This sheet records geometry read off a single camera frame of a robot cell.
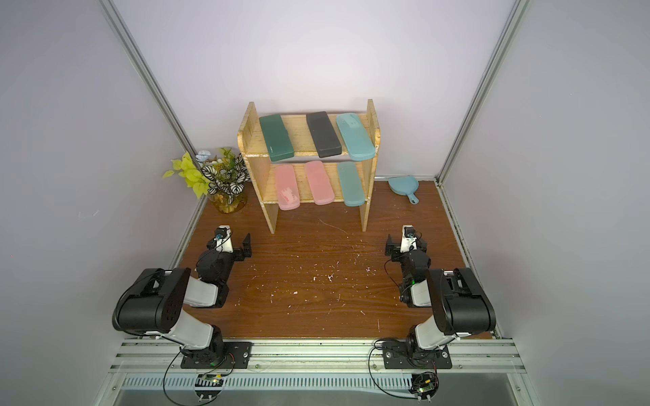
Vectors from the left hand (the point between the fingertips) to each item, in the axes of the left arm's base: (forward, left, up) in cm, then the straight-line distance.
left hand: (238, 232), depth 90 cm
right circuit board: (-43, -61, -11) cm, 76 cm away
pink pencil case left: (+11, -18, +12) cm, 24 cm away
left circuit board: (-44, +1, -14) cm, 46 cm away
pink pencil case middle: (+15, -30, +11) cm, 35 cm away
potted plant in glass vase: (+15, +6, +13) cm, 21 cm away
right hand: (+1, -61, 0) cm, 61 cm away
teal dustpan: (+34, -69, -10) cm, 77 cm away
